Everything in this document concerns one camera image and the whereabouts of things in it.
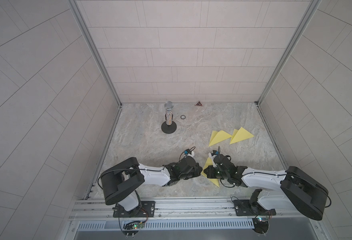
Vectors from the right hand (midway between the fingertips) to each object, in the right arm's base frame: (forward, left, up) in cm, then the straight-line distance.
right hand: (203, 173), depth 84 cm
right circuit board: (-25, -23, 0) cm, 34 cm away
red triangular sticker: (+52, -4, +4) cm, 52 cm away
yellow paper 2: (+3, -3, +7) cm, 9 cm away
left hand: (0, -1, +4) cm, 4 cm away
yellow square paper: (+20, -11, +6) cm, 24 cm away
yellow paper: (+21, -26, +5) cm, 34 cm away
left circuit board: (-23, +36, +4) cm, 43 cm away
